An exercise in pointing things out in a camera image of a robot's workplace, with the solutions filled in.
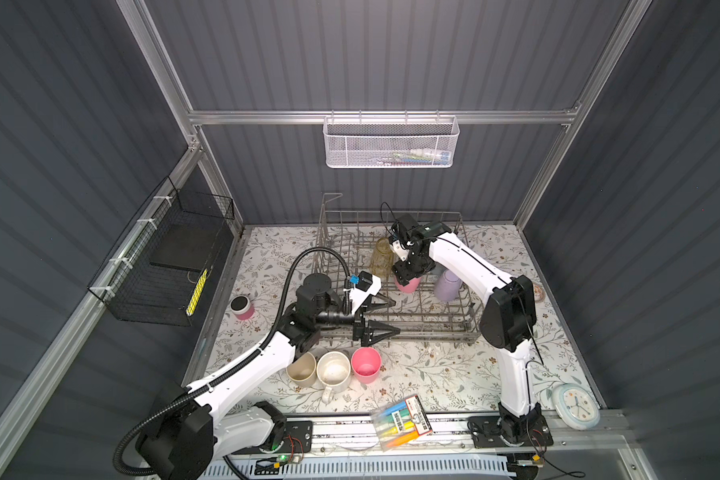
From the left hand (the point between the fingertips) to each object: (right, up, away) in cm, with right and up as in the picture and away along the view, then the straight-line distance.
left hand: (397, 316), depth 67 cm
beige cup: (-25, -19, +17) cm, 36 cm away
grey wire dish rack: (+17, -3, +29) cm, 34 cm away
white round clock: (+47, -25, +9) cm, 54 cm away
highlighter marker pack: (+2, -28, +7) cm, 29 cm away
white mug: (-16, -19, +17) cm, 30 cm away
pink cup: (+6, +5, +21) cm, 22 cm away
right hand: (+7, +7, +25) cm, 27 cm away
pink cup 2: (-7, -17, +18) cm, 26 cm away
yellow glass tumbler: (-2, +12, +27) cm, 30 cm away
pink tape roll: (-45, -2, +24) cm, 52 cm away
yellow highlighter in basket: (-46, +3, 0) cm, 47 cm away
